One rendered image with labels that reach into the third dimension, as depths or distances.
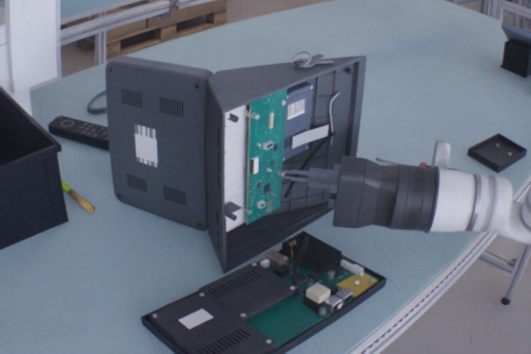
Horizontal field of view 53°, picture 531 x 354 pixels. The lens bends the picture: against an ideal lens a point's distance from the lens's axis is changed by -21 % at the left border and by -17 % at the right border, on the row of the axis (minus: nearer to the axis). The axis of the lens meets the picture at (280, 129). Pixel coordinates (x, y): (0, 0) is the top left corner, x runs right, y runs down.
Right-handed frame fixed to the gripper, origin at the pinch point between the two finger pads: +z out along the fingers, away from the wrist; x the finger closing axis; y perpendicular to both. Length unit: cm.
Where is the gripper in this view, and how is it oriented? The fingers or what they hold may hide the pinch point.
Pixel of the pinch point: (283, 174)
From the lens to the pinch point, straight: 74.2
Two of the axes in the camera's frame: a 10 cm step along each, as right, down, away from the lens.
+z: -9.9, -1.1, 1.1
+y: -1.5, 4.3, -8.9
